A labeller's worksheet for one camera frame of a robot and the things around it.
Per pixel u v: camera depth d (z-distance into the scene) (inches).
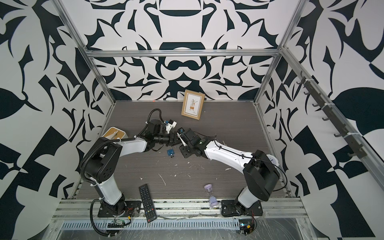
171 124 33.9
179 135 30.7
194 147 25.1
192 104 41.8
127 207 29.1
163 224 34.3
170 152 36.4
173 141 31.2
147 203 29.7
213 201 29.3
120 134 37.5
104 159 19.2
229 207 29.2
